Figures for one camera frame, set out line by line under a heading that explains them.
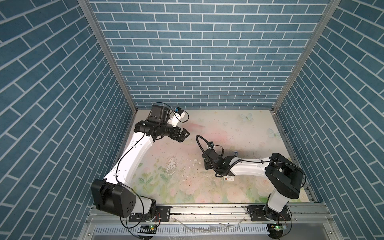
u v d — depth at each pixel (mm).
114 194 383
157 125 576
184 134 682
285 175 473
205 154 669
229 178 845
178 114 674
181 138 680
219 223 721
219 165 683
